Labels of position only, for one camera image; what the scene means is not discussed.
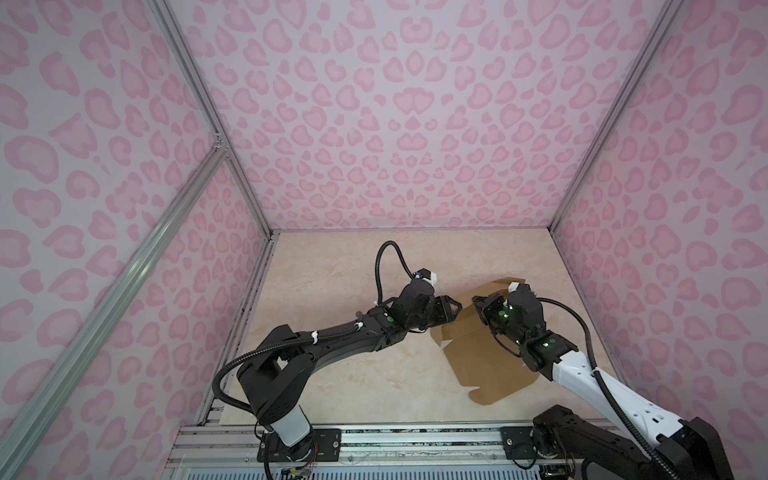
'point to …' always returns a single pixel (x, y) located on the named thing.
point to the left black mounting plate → (326, 442)
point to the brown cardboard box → (477, 357)
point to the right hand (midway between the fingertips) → (469, 295)
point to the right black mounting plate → (517, 442)
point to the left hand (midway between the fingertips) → (463, 304)
